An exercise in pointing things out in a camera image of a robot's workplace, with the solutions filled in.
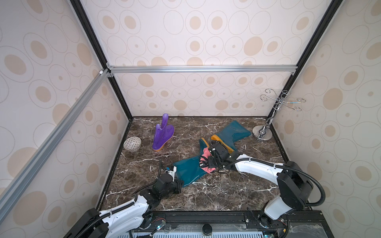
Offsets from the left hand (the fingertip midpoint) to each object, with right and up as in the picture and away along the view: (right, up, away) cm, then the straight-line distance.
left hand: (188, 182), depth 83 cm
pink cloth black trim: (+9, +11, +3) cm, 14 cm away
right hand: (+16, +11, +6) cm, 21 cm away
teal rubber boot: (+1, +5, +6) cm, 8 cm away
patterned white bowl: (-39, +20, +20) cm, 48 cm away
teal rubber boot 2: (+32, +28, +23) cm, 49 cm away
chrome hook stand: (+56, +28, +28) cm, 68 cm away
